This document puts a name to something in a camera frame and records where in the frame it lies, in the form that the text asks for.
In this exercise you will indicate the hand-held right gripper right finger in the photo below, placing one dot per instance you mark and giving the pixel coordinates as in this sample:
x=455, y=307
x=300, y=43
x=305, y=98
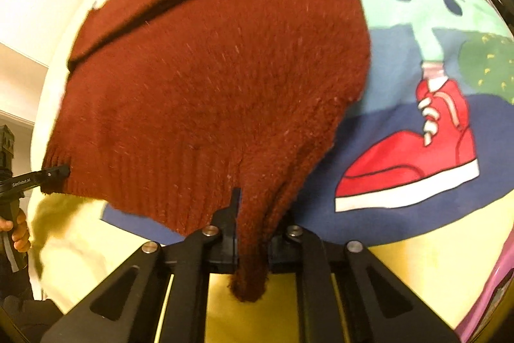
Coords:
x=293, y=242

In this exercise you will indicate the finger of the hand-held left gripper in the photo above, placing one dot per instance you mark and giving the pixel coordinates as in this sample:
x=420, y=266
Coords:
x=58, y=171

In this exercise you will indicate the white wardrobe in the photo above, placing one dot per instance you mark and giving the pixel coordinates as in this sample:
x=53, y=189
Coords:
x=40, y=5

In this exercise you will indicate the person's left hand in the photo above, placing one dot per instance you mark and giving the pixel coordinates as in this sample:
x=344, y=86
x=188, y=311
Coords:
x=21, y=234

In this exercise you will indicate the yellow dinosaur printed blanket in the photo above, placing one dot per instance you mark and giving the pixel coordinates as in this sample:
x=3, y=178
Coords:
x=401, y=150

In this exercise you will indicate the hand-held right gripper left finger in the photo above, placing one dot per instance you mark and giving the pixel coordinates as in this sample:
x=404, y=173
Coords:
x=229, y=222

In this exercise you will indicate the dark red knitted sweater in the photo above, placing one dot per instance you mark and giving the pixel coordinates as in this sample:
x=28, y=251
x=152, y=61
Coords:
x=200, y=86

